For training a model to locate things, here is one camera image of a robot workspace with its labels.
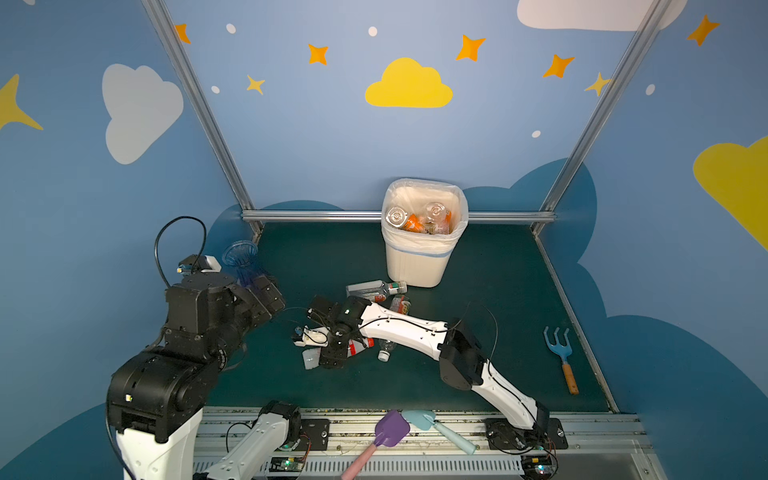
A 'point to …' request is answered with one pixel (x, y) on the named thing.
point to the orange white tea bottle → (414, 224)
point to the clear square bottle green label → (378, 286)
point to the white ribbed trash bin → (419, 271)
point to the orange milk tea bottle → (449, 220)
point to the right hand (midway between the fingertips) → (330, 346)
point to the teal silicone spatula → (425, 420)
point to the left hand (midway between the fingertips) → (264, 289)
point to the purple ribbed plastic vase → (242, 255)
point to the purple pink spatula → (390, 428)
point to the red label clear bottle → (400, 304)
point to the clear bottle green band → (435, 218)
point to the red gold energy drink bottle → (354, 347)
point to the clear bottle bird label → (397, 217)
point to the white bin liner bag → (414, 195)
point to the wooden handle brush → (565, 351)
